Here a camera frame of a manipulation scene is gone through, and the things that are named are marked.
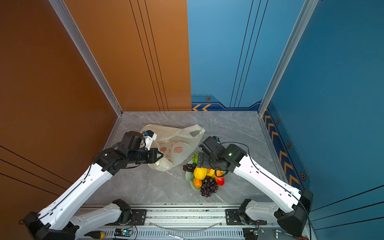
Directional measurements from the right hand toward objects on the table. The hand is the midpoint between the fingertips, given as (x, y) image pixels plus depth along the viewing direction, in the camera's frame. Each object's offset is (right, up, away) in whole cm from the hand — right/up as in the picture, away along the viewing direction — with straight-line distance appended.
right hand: (204, 163), depth 72 cm
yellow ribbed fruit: (-2, -6, +3) cm, 7 cm away
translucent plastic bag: (-18, +6, +21) cm, 28 cm away
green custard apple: (-5, +1, +11) cm, 12 cm away
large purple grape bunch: (+2, -12, +2) cm, 12 cm away
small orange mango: (-3, -11, +3) cm, 12 cm away
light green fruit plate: (-8, -10, +11) cm, 17 cm away
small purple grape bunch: (-8, -5, +11) cm, 14 cm away
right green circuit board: (+24, -31, -3) cm, 40 cm away
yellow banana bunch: (+5, -7, +9) cm, 12 cm away
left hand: (-19, +5, -1) cm, 20 cm away
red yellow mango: (+8, -10, +4) cm, 13 cm away
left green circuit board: (-39, -33, -1) cm, 51 cm away
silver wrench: (-17, -33, -3) cm, 37 cm away
